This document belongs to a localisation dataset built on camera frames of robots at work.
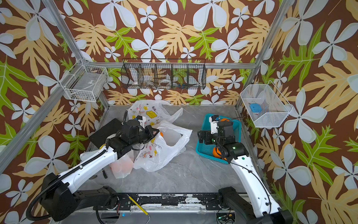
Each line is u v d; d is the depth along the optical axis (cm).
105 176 81
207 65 91
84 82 87
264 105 84
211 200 75
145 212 72
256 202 39
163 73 97
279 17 71
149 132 68
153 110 115
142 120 73
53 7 69
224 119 65
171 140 78
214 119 65
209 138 66
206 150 94
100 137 94
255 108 83
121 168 82
